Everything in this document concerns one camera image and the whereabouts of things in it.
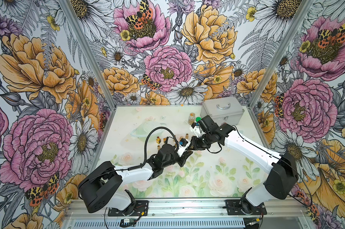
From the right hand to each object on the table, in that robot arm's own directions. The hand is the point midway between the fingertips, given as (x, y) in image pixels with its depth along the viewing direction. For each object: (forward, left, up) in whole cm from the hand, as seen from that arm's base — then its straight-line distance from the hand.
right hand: (190, 151), depth 78 cm
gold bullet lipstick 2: (+1, +8, +14) cm, 16 cm away
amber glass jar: (+31, -4, -9) cm, 33 cm away
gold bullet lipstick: (+17, 0, -11) cm, 20 cm away
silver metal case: (+32, -28, -2) cm, 42 cm away
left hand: (+1, 0, -5) cm, 5 cm away
